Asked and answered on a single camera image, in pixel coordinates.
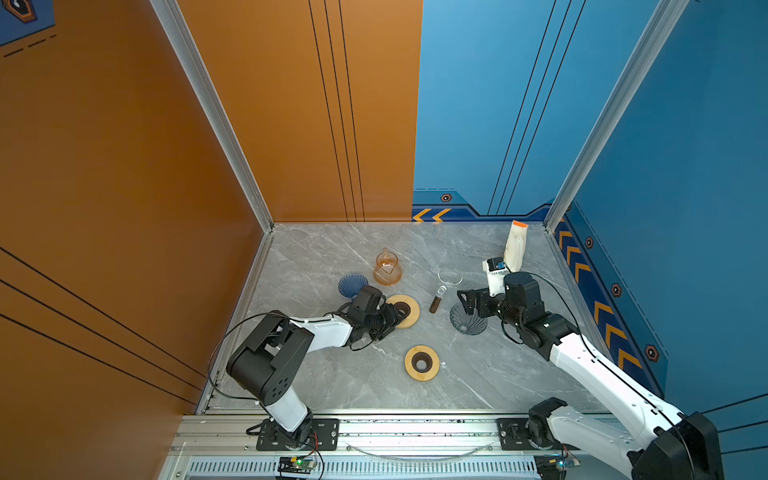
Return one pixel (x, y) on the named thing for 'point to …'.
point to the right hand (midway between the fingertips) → (471, 289)
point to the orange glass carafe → (387, 272)
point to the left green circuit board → (295, 465)
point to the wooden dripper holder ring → (406, 307)
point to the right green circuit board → (553, 467)
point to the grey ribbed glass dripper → (467, 324)
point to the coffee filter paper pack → (516, 243)
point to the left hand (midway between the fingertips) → (404, 317)
